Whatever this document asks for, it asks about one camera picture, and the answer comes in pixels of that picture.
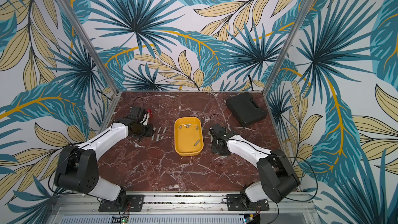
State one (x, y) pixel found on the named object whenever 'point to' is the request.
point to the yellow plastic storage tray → (188, 136)
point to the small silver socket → (165, 129)
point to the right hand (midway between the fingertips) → (217, 149)
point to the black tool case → (246, 110)
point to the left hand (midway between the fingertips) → (151, 133)
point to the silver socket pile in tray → (188, 125)
